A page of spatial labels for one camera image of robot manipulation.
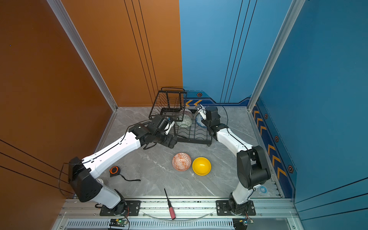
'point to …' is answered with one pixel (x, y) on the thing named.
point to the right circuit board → (241, 224)
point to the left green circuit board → (118, 222)
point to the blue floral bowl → (199, 119)
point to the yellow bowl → (201, 166)
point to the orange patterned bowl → (181, 161)
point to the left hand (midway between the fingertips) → (171, 137)
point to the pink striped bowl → (187, 111)
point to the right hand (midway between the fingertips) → (210, 111)
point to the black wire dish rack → (171, 102)
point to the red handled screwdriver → (172, 212)
